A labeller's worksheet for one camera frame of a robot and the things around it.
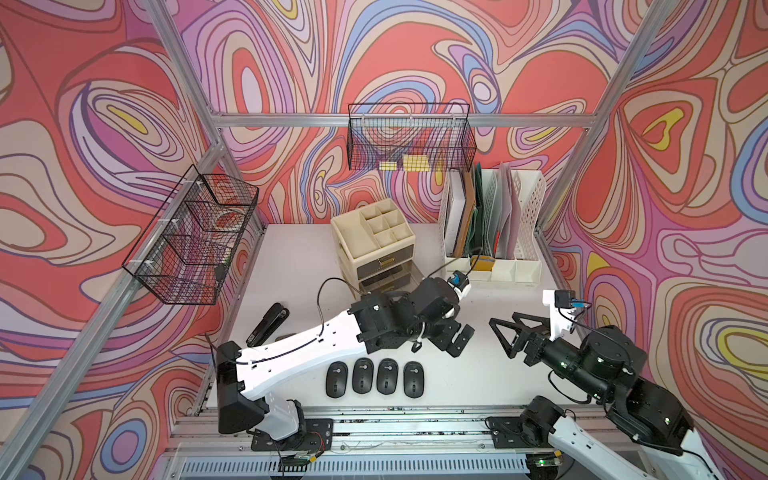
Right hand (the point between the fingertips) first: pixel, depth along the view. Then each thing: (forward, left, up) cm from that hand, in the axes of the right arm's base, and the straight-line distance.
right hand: (501, 327), depth 61 cm
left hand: (+2, +8, -1) cm, 8 cm away
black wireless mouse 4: (-2, +17, -26) cm, 31 cm away
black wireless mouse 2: (0, +31, -26) cm, 41 cm away
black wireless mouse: (-1, +38, -26) cm, 47 cm away
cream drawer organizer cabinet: (+29, +27, -3) cm, 40 cm away
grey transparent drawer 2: (+31, +17, -19) cm, 40 cm away
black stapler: (+16, +60, -26) cm, 67 cm away
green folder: (+35, -5, -9) cm, 37 cm away
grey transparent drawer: (+24, +24, -7) cm, 35 cm away
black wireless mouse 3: (-1, +24, -26) cm, 36 cm away
